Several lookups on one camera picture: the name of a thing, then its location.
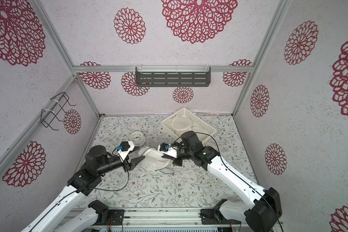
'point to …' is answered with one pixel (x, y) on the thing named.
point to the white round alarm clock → (137, 138)
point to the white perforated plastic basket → (198, 124)
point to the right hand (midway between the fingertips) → (167, 153)
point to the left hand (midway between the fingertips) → (140, 152)
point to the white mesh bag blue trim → (154, 160)
